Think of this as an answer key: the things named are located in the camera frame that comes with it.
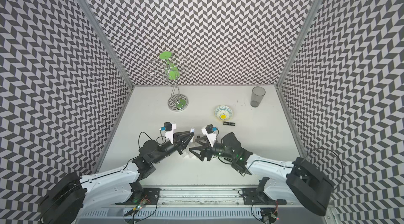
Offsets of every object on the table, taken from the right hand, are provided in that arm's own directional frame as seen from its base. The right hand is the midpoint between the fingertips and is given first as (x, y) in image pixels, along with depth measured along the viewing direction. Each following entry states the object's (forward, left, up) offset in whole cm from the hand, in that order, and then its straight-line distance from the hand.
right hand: (194, 148), depth 72 cm
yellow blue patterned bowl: (+30, -16, -14) cm, 37 cm away
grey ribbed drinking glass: (+35, -37, -3) cm, 51 cm away
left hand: (+5, 0, +4) cm, 6 cm away
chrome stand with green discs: (+39, +14, +16) cm, 45 cm away
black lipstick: (+21, -19, -14) cm, 32 cm away
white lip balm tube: (+6, +1, +6) cm, 9 cm away
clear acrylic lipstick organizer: (-3, +3, +3) cm, 5 cm away
